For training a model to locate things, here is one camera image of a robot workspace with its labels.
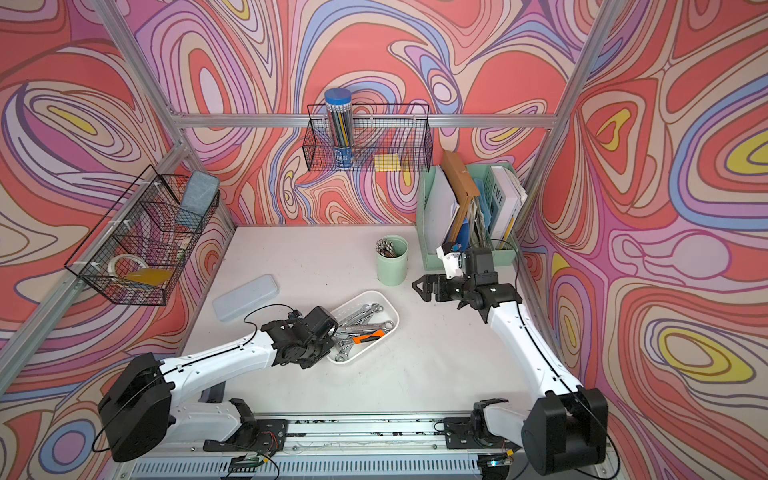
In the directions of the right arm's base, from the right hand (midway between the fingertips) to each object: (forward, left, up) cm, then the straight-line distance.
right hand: (430, 290), depth 81 cm
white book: (+29, -28, +8) cm, 41 cm away
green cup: (+14, +10, -10) cm, 20 cm away
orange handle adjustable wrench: (-8, +25, -16) cm, 31 cm away
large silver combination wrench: (-2, +12, -16) cm, 20 cm away
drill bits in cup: (+16, +12, 0) cm, 20 cm away
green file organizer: (+44, -24, +6) cm, 51 cm away
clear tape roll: (-1, +74, +18) cm, 76 cm away
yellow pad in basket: (-4, +65, +15) cm, 67 cm away
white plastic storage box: (-10, +21, -15) cm, 27 cm away
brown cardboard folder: (+31, -12, +15) cm, 36 cm away
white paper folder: (+31, -7, +2) cm, 32 cm away
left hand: (-10, +27, -12) cm, 31 cm away
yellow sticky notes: (+36, +10, +17) cm, 41 cm away
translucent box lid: (+7, +63, -15) cm, 65 cm away
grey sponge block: (+23, +63, +18) cm, 69 cm away
